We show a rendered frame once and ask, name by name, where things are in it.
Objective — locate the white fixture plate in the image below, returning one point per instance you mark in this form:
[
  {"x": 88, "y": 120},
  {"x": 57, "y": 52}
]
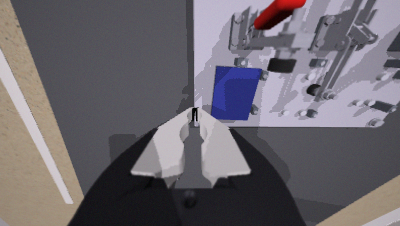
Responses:
[{"x": 212, "y": 23}]

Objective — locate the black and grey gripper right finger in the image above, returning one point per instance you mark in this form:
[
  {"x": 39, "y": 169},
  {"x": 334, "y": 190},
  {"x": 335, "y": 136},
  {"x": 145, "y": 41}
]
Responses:
[{"x": 225, "y": 153}]

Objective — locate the blue flat plate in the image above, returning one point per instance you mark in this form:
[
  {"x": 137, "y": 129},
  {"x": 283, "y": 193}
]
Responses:
[{"x": 233, "y": 92}]

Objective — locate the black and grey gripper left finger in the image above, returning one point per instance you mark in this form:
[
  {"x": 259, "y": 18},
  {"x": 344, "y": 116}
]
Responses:
[{"x": 158, "y": 154}]

